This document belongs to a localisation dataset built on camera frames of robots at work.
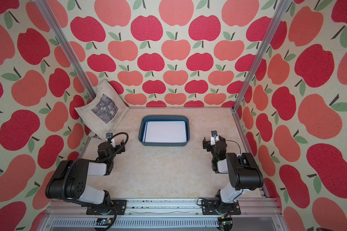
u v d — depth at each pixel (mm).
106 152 717
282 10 704
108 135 803
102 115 1041
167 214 734
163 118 1084
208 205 739
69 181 446
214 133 815
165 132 1037
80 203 527
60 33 788
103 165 673
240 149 1007
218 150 728
